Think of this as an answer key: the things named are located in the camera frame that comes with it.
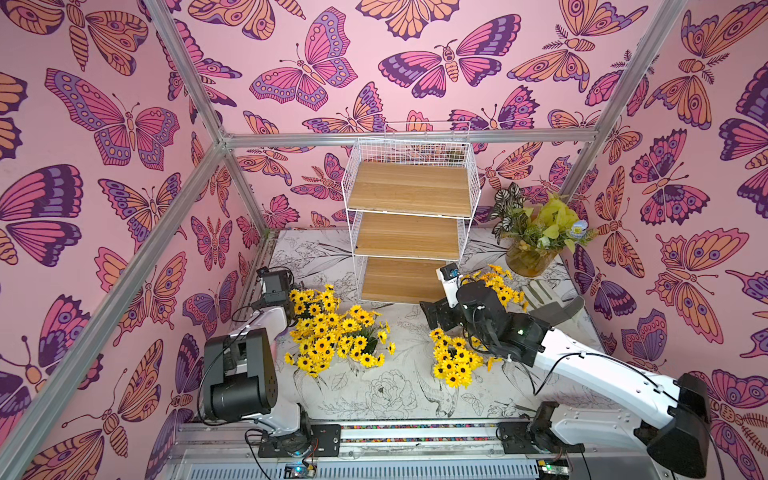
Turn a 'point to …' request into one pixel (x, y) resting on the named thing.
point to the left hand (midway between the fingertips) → (282, 294)
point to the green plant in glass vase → (535, 230)
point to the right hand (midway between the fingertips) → (438, 293)
